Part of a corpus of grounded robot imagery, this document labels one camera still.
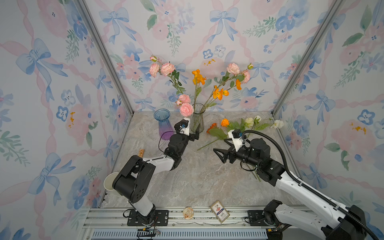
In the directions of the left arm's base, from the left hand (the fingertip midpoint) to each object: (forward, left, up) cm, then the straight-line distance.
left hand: (192, 121), depth 83 cm
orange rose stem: (+16, -29, -22) cm, 40 cm away
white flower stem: (+15, -61, -19) cm, 65 cm away
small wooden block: (-8, +33, -22) cm, 40 cm away
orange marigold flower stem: (+8, -16, -19) cm, 26 cm away
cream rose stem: (+17, -41, -20) cm, 49 cm away
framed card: (-41, -14, -22) cm, 48 cm away
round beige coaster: (-41, +2, -24) cm, 47 cm away
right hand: (-16, -14, +1) cm, 21 cm away
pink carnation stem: (0, +3, +9) cm, 10 cm away
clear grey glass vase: (+16, -3, -6) cm, 17 cm away
